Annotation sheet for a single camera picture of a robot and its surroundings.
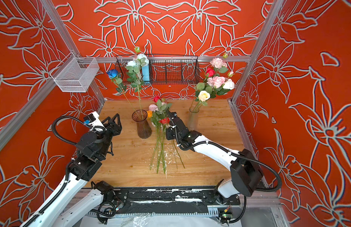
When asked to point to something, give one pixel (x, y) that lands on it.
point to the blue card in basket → (145, 74)
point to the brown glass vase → (144, 129)
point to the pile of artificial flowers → (158, 112)
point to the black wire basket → (164, 69)
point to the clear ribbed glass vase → (193, 118)
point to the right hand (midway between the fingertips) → (165, 128)
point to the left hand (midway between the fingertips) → (113, 115)
